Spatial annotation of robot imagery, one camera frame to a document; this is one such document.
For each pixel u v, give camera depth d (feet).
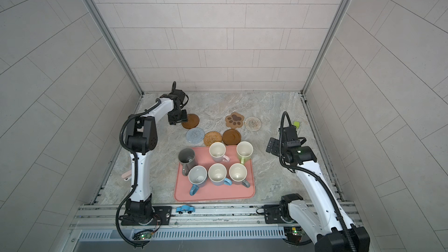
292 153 1.73
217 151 2.85
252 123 3.34
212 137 3.11
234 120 3.35
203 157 2.85
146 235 2.11
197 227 2.28
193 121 3.35
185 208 2.31
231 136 3.13
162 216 2.33
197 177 2.64
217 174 2.65
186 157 2.78
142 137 1.93
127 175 2.59
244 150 2.80
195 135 3.16
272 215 2.33
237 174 2.65
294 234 2.23
